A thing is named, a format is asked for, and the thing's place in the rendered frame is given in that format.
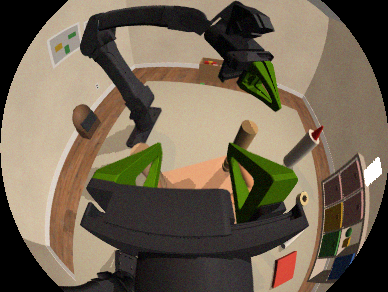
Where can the brown wooden stool legs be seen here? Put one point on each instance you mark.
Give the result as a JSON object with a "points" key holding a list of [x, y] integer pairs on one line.
{"points": [[244, 137]]}

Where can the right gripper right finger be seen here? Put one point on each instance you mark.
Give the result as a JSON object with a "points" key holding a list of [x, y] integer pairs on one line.
{"points": [[272, 181]]}

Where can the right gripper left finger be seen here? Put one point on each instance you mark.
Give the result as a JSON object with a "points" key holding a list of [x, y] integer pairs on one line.
{"points": [[126, 170]]}

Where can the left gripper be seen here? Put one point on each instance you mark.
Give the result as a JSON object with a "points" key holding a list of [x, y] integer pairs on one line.
{"points": [[255, 69]]}

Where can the light brown wooden stool seat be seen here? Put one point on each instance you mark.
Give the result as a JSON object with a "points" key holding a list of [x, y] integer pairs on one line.
{"points": [[205, 175]]}

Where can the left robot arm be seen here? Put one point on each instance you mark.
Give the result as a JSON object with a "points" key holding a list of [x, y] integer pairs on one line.
{"points": [[245, 21]]}

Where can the white cylinder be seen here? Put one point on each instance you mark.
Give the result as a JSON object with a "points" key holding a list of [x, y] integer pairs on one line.
{"points": [[284, 245]]}

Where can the red flat rectangular block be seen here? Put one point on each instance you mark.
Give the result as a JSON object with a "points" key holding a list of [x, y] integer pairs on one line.
{"points": [[284, 269]]}

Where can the beige bottle with red pointed cap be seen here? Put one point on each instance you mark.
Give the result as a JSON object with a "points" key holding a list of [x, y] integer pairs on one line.
{"points": [[302, 148]]}

